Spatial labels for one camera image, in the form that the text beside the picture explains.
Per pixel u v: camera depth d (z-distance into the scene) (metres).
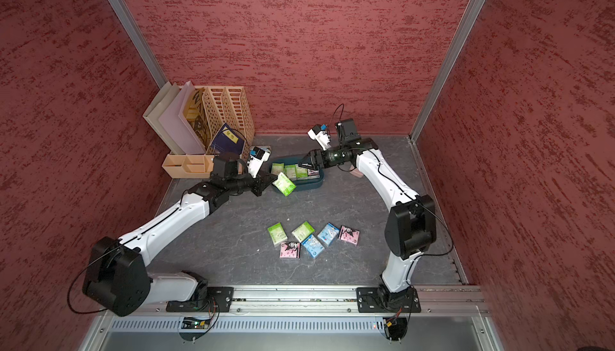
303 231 0.87
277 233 0.86
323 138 0.76
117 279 0.40
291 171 1.03
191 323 0.72
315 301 0.76
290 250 0.82
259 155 0.71
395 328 0.72
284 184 0.81
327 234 0.85
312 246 0.83
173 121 0.91
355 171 1.06
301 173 1.03
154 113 0.87
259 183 0.71
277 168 1.00
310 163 0.72
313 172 1.03
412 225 0.47
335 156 0.71
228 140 1.06
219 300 0.74
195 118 0.99
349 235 0.85
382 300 0.66
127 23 0.81
